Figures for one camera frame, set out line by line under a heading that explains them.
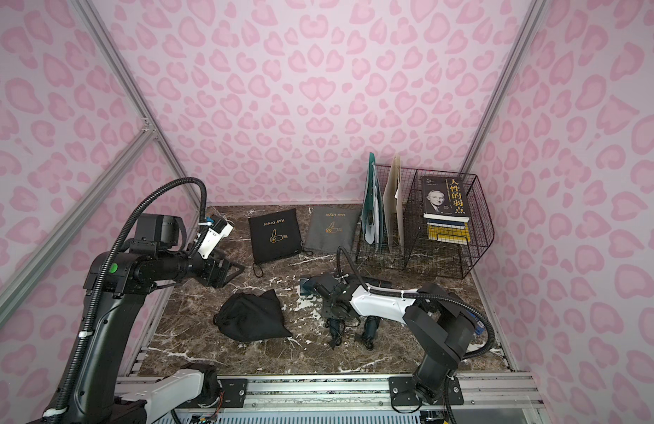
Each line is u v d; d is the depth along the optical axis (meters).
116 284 0.40
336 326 0.83
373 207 0.86
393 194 0.87
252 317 0.80
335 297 0.67
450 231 0.94
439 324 0.45
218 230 0.57
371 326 0.83
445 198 0.92
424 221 0.93
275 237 1.07
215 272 0.55
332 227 1.11
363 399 0.72
